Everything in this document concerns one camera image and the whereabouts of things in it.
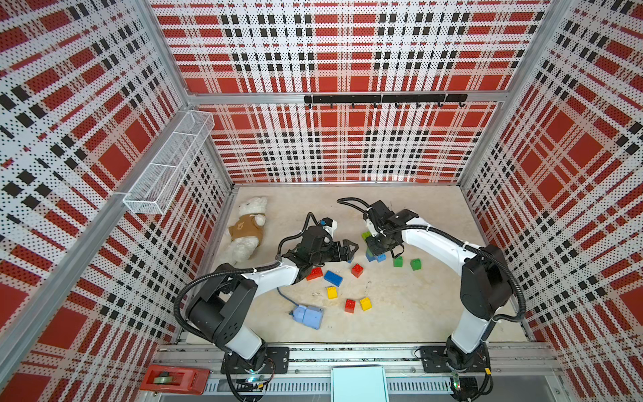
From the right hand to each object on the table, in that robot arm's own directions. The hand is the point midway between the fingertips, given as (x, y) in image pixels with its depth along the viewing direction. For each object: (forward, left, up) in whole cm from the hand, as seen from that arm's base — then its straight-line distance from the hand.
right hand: (380, 248), depth 88 cm
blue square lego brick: (0, +11, -10) cm, 15 cm away
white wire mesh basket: (+20, +84, +11) cm, 87 cm away
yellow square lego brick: (-13, +17, -8) cm, 23 cm away
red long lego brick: (-6, +23, -8) cm, 25 cm away
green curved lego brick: (-1, -8, -9) cm, 12 cm away
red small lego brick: (-6, +8, -7) cm, 12 cm away
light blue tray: (-39, +10, -5) cm, 41 cm away
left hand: (-1, +10, +2) cm, 10 cm away
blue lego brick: (-1, +3, -6) cm, 7 cm away
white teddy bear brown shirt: (+7, +50, -1) cm, 51 cm away
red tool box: (-39, +59, -2) cm, 71 cm away
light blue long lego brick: (-4, 0, 0) cm, 4 cm away
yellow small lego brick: (-17, +6, -8) cm, 20 cm away
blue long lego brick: (-8, +17, -9) cm, 20 cm away
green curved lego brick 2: (-3, -14, -6) cm, 16 cm away
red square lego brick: (-18, +11, -6) cm, 22 cm away
